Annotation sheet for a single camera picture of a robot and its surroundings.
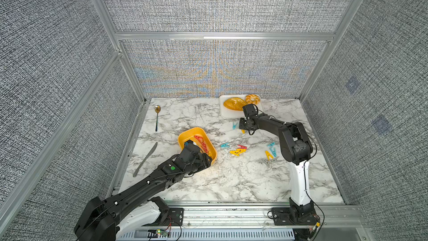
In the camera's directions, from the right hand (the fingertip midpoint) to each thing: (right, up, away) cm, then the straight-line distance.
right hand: (242, 120), depth 105 cm
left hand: (-19, -19, -26) cm, 37 cm away
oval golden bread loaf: (-4, +11, +6) cm, 13 cm away
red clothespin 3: (-24, -15, -10) cm, 30 cm away
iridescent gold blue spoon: (-57, +7, +8) cm, 58 cm away
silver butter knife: (-55, -19, -12) cm, 59 cm away
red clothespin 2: (-26, -12, -6) cm, 29 cm away
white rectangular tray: (-9, +4, +7) cm, 12 cm away
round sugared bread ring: (+10, +15, +14) cm, 22 cm away
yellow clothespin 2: (-5, -18, -11) cm, 22 cm away
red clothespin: (-2, -15, -10) cm, 18 cm away
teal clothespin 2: (-12, -14, -8) cm, 20 cm away
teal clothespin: (-5, -4, -1) cm, 7 cm away
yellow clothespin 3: (+12, -19, -13) cm, 26 cm away
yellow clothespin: (-1, -17, -10) cm, 20 cm away
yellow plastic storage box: (-32, -9, -8) cm, 34 cm away
